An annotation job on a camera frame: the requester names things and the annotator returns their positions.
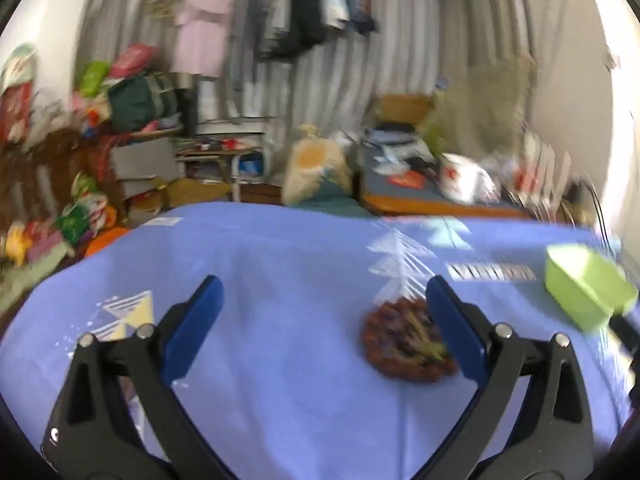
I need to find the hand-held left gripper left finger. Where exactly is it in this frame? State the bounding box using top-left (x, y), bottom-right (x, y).
top-left (40, 275), bottom-right (241, 480)

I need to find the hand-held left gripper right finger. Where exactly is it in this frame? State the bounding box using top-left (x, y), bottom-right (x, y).
top-left (415, 275), bottom-right (596, 480)

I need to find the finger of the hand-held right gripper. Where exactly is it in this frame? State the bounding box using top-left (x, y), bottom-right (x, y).
top-left (607, 312), bottom-right (640, 356)

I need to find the green plastic basket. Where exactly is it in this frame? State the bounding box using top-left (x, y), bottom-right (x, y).
top-left (544, 244), bottom-right (640, 333)

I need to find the blue printed blanket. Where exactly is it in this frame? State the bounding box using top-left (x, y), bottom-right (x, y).
top-left (0, 202), bottom-right (640, 480)

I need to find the low wooden table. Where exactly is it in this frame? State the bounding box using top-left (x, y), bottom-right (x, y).
top-left (360, 145), bottom-right (531, 218)

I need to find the small wooden stool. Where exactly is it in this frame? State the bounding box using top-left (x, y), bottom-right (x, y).
top-left (175, 146), bottom-right (263, 202)

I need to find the beige stuffed sack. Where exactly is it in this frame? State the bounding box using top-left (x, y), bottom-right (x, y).
top-left (282, 127), bottom-right (353, 206)

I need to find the cardboard box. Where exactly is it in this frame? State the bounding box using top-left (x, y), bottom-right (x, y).
top-left (375, 94), bottom-right (436, 126)

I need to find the dark green bag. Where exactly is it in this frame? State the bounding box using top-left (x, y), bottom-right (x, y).
top-left (107, 74), bottom-right (178, 133)

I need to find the green packet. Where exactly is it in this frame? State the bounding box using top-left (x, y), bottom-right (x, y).
top-left (80, 61), bottom-right (108, 98)

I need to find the pink hanging shirt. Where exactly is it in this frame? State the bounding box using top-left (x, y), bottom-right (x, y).
top-left (172, 0), bottom-right (235, 78)

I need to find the red green printed bag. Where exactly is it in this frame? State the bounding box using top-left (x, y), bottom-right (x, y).
top-left (0, 45), bottom-right (38, 143)

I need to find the grey striped curtain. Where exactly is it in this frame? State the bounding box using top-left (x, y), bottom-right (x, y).
top-left (80, 0), bottom-right (531, 131)

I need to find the black hanging garment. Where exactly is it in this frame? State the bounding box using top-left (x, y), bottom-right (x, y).
top-left (260, 0), bottom-right (328, 61)

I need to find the white wire rack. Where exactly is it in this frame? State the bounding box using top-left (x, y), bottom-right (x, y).
top-left (517, 132), bottom-right (573, 206)

